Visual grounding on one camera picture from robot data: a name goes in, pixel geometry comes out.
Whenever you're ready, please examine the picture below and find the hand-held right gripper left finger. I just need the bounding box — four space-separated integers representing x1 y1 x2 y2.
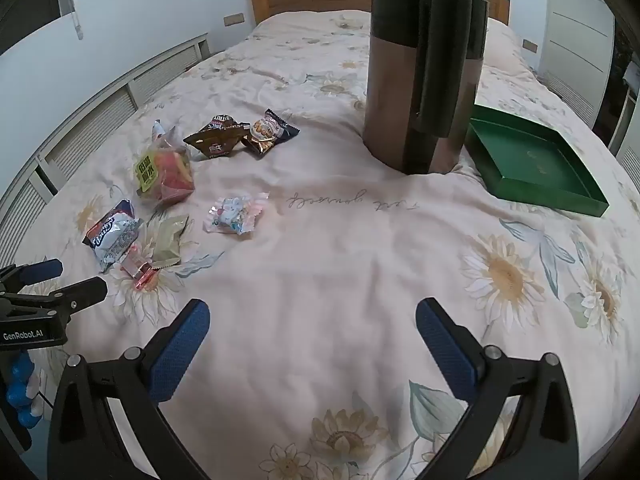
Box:
47 298 211 480

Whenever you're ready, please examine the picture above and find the pale green snack packet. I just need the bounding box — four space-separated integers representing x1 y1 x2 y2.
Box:
147 214 191 268

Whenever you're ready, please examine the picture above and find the green tray box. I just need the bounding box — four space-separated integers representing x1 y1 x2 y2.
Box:
465 104 611 218

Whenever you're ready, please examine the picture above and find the small red candy packet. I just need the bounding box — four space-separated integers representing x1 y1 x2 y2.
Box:
120 255 160 292

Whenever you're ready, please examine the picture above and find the white louvered radiator cover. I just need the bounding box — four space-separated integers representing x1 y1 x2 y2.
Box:
0 32 210 233

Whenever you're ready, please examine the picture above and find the white and blue snack packet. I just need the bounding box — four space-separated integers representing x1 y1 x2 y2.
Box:
82 199 141 273

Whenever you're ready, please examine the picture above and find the brown snack packet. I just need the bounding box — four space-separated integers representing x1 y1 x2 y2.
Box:
183 114 251 160

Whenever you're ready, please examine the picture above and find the clear bag of red fruit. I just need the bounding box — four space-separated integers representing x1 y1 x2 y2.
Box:
132 127 196 211

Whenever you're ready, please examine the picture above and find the white wardrobe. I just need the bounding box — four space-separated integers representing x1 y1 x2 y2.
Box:
537 0 617 132

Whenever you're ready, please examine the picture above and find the person's left hand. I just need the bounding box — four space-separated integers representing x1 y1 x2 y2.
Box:
4 351 45 429

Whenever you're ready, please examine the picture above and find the dark blue snack packet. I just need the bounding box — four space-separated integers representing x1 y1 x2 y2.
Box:
242 108 301 160

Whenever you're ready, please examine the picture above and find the floral blanket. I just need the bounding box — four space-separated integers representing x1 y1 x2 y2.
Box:
0 9 640 480

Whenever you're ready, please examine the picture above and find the white wall cord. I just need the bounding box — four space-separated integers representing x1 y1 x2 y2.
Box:
55 0 85 41

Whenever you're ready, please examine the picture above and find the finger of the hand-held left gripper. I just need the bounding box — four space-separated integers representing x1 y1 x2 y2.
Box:
0 258 65 295
0 276 109 322

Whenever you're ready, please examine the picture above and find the dark curtain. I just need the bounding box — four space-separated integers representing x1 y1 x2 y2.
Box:
0 0 62 57

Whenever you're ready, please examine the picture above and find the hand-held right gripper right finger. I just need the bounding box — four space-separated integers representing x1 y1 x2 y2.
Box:
415 297 593 480

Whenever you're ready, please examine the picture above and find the pink and blue candy packet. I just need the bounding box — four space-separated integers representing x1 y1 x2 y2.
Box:
202 191 271 237

